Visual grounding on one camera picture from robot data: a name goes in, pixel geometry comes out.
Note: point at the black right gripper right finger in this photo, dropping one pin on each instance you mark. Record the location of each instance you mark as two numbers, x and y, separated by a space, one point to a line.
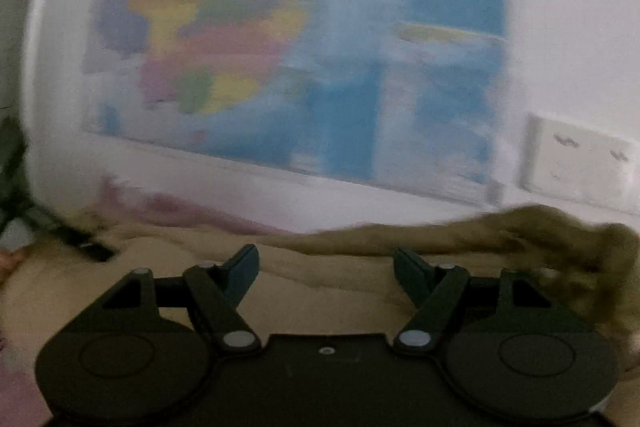
434 291

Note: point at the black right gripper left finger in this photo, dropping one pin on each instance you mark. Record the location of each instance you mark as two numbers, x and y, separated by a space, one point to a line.
213 294

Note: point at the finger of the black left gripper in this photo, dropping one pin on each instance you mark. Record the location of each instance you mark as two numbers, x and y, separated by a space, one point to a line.
83 242

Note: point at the tan puffer down jacket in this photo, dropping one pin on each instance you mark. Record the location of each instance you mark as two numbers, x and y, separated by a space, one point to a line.
342 281

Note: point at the pink floral bed sheet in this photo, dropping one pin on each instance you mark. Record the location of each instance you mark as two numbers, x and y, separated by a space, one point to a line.
117 204

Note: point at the white wall socket panel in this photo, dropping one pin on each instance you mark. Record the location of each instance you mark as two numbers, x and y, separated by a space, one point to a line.
572 162

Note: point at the colourful wall map poster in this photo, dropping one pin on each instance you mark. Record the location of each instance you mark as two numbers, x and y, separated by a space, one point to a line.
400 94

